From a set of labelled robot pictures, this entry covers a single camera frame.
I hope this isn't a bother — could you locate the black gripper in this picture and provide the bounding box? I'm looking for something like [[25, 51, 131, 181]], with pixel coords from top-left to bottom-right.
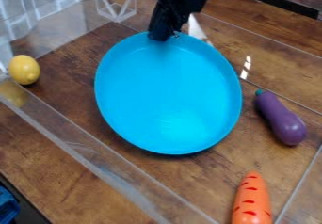
[[149, 0, 208, 41]]

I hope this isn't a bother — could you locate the blue round plastic tray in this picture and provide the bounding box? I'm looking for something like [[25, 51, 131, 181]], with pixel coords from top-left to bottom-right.
[[95, 33, 244, 155]]

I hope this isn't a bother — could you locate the orange toy carrot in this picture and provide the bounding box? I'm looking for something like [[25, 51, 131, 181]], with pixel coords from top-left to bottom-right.
[[232, 171, 273, 224]]

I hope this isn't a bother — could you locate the yellow toy lemon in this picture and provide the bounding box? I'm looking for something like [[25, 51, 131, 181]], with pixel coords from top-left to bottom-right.
[[9, 55, 41, 85]]

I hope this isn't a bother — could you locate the purple toy eggplant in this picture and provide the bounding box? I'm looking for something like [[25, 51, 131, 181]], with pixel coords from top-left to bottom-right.
[[256, 89, 308, 146]]

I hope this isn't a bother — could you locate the blue object at corner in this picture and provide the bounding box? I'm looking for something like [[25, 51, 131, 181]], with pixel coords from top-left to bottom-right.
[[0, 186, 21, 224]]

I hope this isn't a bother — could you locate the clear acrylic barrier wall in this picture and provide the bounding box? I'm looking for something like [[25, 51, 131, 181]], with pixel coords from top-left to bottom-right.
[[0, 0, 322, 224]]

